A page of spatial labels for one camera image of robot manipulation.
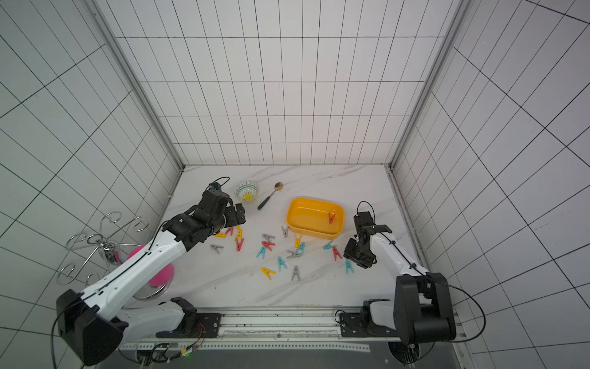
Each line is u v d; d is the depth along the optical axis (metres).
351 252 0.78
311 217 1.01
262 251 0.90
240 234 0.95
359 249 0.73
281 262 0.86
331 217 1.00
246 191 1.07
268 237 0.92
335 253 0.90
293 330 0.73
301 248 0.90
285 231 0.95
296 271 0.83
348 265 0.85
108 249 0.62
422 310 0.41
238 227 0.71
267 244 0.91
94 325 0.37
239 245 0.91
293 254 0.88
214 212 0.58
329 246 0.90
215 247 0.90
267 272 0.84
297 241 0.92
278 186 1.10
